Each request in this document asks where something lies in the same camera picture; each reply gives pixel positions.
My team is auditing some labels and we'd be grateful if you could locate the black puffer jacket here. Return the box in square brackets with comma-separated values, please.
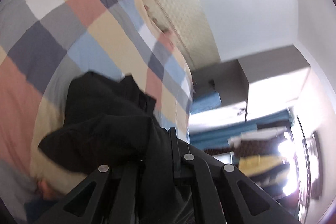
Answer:
[39, 72, 194, 223]

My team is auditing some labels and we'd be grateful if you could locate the blue curtain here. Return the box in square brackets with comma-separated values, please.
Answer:
[190, 110, 292, 156]

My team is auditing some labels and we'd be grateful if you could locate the hanging brown patterned garment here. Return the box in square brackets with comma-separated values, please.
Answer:
[234, 138, 280, 158]

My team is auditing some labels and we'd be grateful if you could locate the hanging white garment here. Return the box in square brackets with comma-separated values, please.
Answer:
[228, 127, 288, 147]

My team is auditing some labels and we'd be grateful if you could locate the blue towel on chair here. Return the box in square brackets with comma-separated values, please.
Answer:
[190, 92, 222, 115]

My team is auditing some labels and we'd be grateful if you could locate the plaid patchwork bed quilt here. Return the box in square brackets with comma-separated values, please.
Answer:
[1, 0, 192, 223]

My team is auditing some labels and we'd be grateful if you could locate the beige quilted headboard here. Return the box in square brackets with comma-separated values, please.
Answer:
[143, 0, 220, 70]

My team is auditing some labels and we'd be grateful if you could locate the wall power socket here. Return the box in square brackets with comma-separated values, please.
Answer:
[209, 79, 215, 87]

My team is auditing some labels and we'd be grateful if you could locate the grey wall cabinet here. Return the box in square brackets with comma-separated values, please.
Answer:
[192, 46, 310, 109]

